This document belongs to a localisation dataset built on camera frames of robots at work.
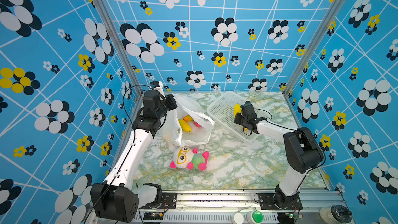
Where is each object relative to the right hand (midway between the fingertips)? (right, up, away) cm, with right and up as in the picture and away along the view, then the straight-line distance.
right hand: (237, 117), depth 98 cm
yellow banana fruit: (-34, -6, -2) cm, 34 cm away
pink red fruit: (-26, -4, -9) cm, 28 cm away
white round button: (-8, -39, -35) cm, 53 cm away
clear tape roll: (+32, -37, -36) cm, 61 cm away
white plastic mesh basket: (-9, +4, +10) cm, 14 cm away
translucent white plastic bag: (-39, -7, -15) cm, 43 cm away
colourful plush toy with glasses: (-30, -20, -18) cm, 41 cm away
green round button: (0, -38, -36) cm, 52 cm away
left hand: (-36, +13, -23) cm, 44 cm away
